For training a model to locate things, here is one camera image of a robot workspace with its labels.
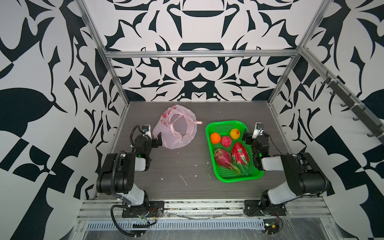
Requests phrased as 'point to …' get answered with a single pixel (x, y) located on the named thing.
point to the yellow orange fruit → (234, 134)
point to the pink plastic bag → (178, 126)
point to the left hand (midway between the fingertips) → (151, 131)
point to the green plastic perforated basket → (222, 173)
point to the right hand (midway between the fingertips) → (254, 128)
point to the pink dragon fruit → (224, 158)
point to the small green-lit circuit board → (271, 226)
